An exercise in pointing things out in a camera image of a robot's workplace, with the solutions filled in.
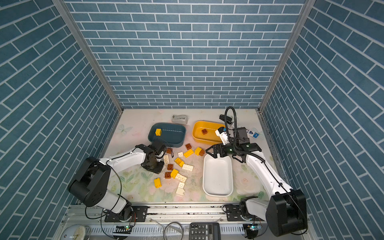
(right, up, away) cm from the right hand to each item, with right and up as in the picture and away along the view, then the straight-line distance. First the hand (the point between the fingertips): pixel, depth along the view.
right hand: (211, 147), depth 80 cm
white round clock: (-59, -32, -18) cm, 70 cm away
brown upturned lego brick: (-3, +7, +25) cm, 26 cm away
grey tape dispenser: (-21, +16, +30) cm, 41 cm away
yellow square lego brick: (-35, +7, +23) cm, 43 cm away
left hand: (-31, -15, +9) cm, 35 cm away
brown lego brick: (-24, -13, +9) cm, 29 cm away
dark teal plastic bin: (-25, +5, +25) cm, 36 cm away
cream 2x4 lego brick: (-27, -9, +11) cm, 31 cm away
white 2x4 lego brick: (-13, -13, +9) cm, 21 cm away
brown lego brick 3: (-14, -2, +19) cm, 23 cm away
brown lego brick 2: (-25, -17, +7) cm, 31 cm away
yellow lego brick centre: (-21, -16, +5) cm, 27 cm away
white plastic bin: (+4, -18, +6) cm, 19 cm away
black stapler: (+16, +16, +33) cm, 40 cm away
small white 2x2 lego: (-19, -7, +14) cm, 24 cm away
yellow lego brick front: (-30, -20, +2) cm, 36 cm away
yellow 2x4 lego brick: (-14, -6, +16) cm, 22 cm away
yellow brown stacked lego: (-6, -5, +14) cm, 16 cm away
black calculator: (-4, -36, -12) cm, 38 cm away
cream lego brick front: (-17, -23, +1) cm, 29 cm away
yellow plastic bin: (+2, +2, +27) cm, 27 cm away
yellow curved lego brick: (-19, -11, +11) cm, 24 cm away
